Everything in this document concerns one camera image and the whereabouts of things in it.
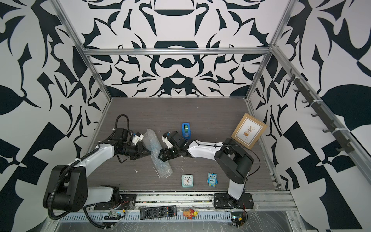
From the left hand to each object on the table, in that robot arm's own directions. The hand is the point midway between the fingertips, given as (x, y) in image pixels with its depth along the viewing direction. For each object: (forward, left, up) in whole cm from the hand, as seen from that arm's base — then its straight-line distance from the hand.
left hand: (149, 151), depth 84 cm
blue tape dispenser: (+15, -22, -3) cm, 27 cm away
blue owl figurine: (-15, -35, -6) cm, 39 cm away
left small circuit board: (-30, +14, -5) cm, 33 cm away
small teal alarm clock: (-15, -21, -5) cm, 27 cm away
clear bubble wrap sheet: (-10, -9, -1) cm, 13 cm away
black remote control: (-29, -7, -5) cm, 30 cm away
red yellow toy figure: (-30, -22, -3) cm, 38 cm away
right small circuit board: (-33, -45, -8) cm, 56 cm away
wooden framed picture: (+10, -61, +2) cm, 62 cm away
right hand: (-1, -7, -2) cm, 8 cm away
